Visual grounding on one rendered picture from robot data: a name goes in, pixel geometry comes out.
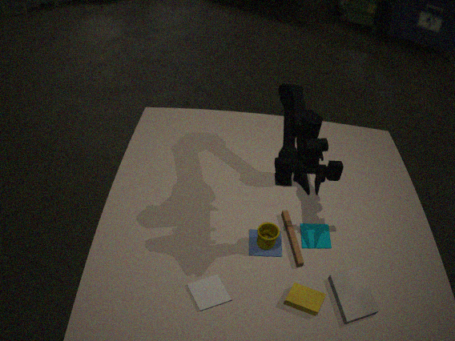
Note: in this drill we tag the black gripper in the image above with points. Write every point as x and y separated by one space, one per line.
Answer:
300 170

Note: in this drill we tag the yellow rectangular block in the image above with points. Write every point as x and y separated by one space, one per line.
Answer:
304 299

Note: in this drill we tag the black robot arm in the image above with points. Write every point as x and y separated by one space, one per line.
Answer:
301 124

